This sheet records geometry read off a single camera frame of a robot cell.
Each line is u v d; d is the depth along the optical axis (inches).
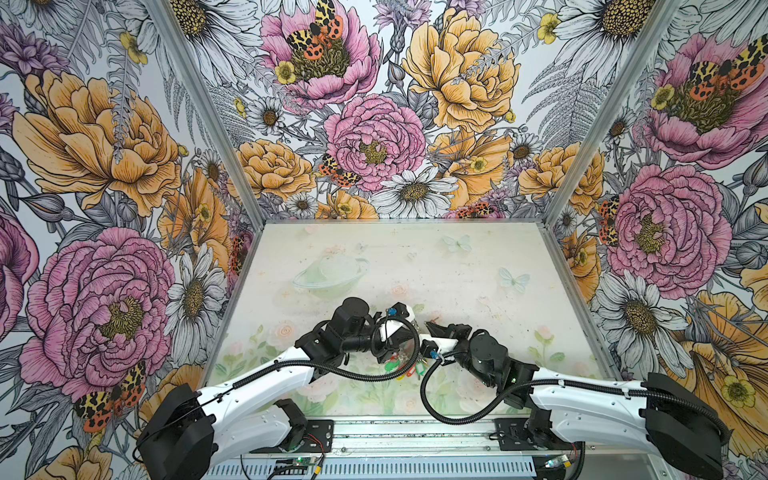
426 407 21.3
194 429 15.9
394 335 25.8
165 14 28.1
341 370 20.2
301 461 28.1
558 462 28.1
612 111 35.3
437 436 29.9
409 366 20.4
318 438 28.8
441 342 26.6
